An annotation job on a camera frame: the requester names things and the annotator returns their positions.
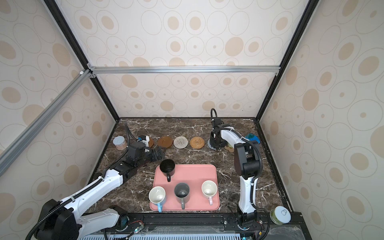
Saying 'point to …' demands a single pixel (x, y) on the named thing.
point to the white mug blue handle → (157, 195)
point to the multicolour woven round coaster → (180, 142)
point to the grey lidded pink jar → (120, 142)
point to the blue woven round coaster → (209, 145)
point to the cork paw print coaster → (231, 150)
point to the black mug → (167, 168)
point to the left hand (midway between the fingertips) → (164, 148)
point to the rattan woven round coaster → (197, 142)
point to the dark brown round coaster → (165, 141)
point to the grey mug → (182, 192)
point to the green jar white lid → (280, 216)
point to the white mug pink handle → (209, 189)
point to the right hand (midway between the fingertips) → (217, 144)
